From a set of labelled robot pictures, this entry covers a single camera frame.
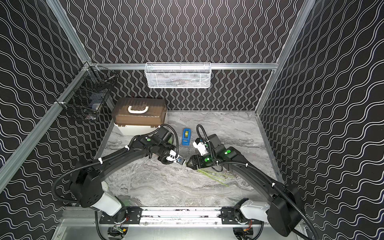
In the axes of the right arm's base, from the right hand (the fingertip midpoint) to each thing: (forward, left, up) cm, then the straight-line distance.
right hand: (192, 162), depth 77 cm
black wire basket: (+39, +67, +14) cm, 79 cm away
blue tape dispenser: (+24, +5, -10) cm, 26 cm away
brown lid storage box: (+27, +35, +6) cm, 44 cm away
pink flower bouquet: (-1, -17, -16) cm, 23 cm away
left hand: (+8, +10, -1) cm, 12 cm away
